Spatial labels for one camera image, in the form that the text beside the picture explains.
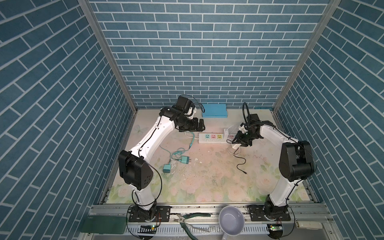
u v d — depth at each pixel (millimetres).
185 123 676
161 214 737
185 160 909
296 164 501
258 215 735
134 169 442
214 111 1180
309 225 680
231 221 721
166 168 886
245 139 818
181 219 710
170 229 706
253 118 775
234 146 890
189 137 1031
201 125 724
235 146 887
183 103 633
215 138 996
